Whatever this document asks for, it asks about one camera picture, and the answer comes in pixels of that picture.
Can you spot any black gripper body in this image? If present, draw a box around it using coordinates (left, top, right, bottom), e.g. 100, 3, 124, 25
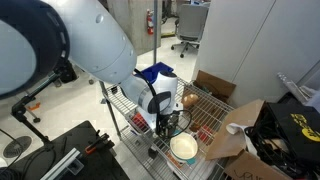
160, 111, 184, 132

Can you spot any small black object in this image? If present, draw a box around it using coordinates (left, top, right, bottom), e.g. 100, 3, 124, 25
147, 147, 158, 160

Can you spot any small brown toy object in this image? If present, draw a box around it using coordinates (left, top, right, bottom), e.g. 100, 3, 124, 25
189, 123, 202, 133

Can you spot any red toy object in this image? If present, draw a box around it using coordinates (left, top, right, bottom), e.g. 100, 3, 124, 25
198, 125, 214, 144

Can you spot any white bowl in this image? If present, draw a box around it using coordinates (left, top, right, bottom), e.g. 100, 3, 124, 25
169, 131, 199, 164

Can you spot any blue plastic bin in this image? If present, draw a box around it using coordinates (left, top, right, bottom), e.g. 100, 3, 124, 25
139, 61, 175, 85

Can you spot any small open cardboard box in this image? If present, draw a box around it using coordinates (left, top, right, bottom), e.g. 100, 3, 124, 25
191, 69, 237, 105

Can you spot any large cardboard box flap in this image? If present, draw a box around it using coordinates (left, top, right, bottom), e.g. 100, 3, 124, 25
205, 99, 268, 161

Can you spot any white crumpled paper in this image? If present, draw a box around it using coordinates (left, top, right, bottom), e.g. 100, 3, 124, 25
225, 122, 250, 136

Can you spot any black orange clamp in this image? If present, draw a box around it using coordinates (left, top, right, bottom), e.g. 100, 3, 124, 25
84, 130, 116, 155

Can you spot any cardboard box with writing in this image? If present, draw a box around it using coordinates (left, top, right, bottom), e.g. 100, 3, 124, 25
223, 149, 294, 180

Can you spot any grey office chair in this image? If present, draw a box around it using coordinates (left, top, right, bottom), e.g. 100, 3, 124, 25
170, 3, 210, 59

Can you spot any red fire extinguisher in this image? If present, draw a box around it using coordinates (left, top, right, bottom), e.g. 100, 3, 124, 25
146, 8, 156, 36

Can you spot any black bag yellow print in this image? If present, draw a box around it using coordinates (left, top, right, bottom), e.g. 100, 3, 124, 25
265, 102, 320, 164

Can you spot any orange floor marker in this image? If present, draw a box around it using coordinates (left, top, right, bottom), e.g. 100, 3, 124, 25
26, 102, 42, 112

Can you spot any round floor drain grate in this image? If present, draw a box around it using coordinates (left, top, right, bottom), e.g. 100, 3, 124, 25
2, 135, 33, 159

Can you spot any rainbow stacking ring toy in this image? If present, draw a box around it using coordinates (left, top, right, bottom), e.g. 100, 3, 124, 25
131, 112, 150, 132

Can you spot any metal wire shelf cart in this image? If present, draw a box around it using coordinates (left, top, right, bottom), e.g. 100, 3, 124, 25
97, 0, 235, 180

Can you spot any tangled black cable bundle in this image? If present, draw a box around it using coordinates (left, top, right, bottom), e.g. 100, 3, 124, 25
244, 114, 320, 179

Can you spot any aluminium extrusion rail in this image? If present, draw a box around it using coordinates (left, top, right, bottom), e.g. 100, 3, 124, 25
39, 147, 85, 180

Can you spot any black camera stand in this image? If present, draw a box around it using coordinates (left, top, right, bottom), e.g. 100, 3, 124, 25
11, 59, 79, 152

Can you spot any black cable on table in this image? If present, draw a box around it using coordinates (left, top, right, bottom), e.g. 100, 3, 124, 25
0, 128, 58, 180

